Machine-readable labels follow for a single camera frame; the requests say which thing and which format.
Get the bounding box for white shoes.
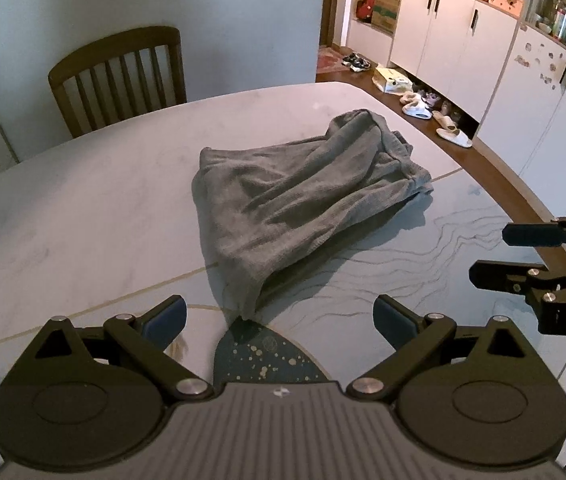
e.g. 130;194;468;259
400;92;432;120

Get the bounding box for white sideboard cabinet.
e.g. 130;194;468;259
476;25;566;222

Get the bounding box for white slipper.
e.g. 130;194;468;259
432;111;457;134
436;127;473;150

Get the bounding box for wooden chair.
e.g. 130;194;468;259
48;26;187;139

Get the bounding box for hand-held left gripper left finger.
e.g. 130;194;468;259
33;295;214;403

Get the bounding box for pair of grey shoes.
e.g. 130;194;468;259
426;89;454;116

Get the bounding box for cardboard box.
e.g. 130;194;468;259
370;0;403;36

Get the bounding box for grey shorts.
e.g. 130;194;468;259
192;108;435;322

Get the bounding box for red patterned rug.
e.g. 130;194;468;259
316;46;354;74

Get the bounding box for white low cabinet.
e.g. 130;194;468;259
388;0;520;139

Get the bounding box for black and white sneakers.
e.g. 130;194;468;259
341;52;372;74

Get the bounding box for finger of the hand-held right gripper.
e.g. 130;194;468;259
469;259;566;307
502;208;566;252

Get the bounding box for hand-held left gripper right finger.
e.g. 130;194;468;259
345;295;529;403

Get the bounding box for white flat box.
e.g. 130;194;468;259
373;66;414;95

